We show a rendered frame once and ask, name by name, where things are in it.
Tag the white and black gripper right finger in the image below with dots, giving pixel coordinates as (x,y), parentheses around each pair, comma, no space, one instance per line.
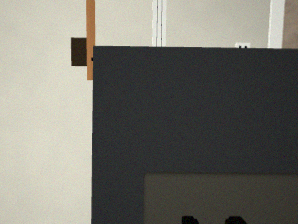
(235,220)

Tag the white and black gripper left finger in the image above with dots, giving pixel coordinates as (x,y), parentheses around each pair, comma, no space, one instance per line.
(189,220)

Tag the dark grey panel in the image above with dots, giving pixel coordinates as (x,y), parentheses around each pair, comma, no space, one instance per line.
(187,109)

